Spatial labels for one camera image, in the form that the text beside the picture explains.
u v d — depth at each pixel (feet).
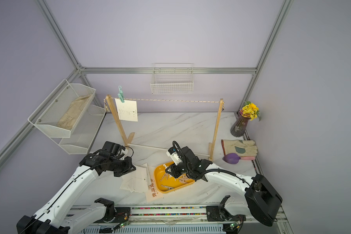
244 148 3.22
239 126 3.25
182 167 2.29
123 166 2.20
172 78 3.13
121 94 2.09
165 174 2.82
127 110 2.35
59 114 2.59
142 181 2.50
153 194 2.62
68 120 2.46
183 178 2.76
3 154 1.72
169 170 2.50
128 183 2.74
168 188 2.67
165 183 2.75
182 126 3.67
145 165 2.95
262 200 1.36
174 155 2.39
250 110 2.89
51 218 1.27
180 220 2.40
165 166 2.55
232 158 3.08
